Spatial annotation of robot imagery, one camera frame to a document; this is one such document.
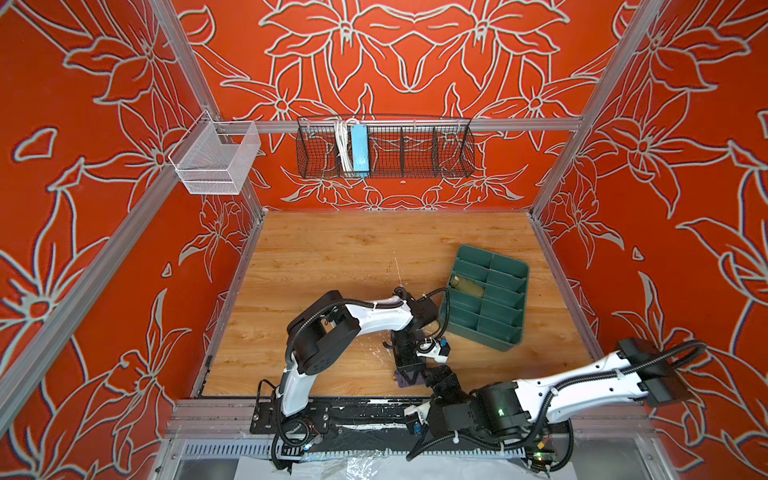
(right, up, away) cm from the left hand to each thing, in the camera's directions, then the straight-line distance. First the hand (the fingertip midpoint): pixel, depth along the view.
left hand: (413, 377), depth 79 cm
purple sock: (-1, +1, -3) cm, 4 cm away
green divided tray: (+23, +20, +9) cm, 31 cm away
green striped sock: (+18, +23, +12) cm, 32 cm away
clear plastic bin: (-63, +64, +14) cm, 90 cm away
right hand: (+2, +2, -7) cm, 7 cm away
